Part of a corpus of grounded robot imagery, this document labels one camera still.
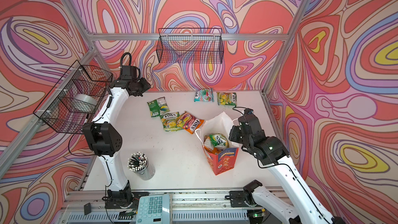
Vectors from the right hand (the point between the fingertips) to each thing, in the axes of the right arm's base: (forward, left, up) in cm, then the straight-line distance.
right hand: (234, 134), depth 70 cm
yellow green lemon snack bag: (+40, -5, -19) cm, 45 cm away
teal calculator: (-26, +38, -20) cm, 50 cm away
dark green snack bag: (+35, +45, -20) cm, 60 cm away
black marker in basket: (+8, +71, +3) cm, 71 cm away
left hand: (+35, +45, +1) cm, 57 cm away
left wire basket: (+8, +79, +12) cm, 80 cm away
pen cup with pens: (-9, +45, -8) cm, 47 cm away
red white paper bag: (-8, +4, -10) cm, 14 cm away
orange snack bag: (+20, +23, -19) cm, 36 cm away
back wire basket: (+60, +20, +12) cm, 64 cm away
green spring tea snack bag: (+21, +35, -19) cm, 45 cm away
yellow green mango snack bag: (+4, +5, -14) cm, 15 cm away
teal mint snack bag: (+44, +12, -20) cm, 50 cm away
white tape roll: (+13, +69, +11) cm, 71 cm away
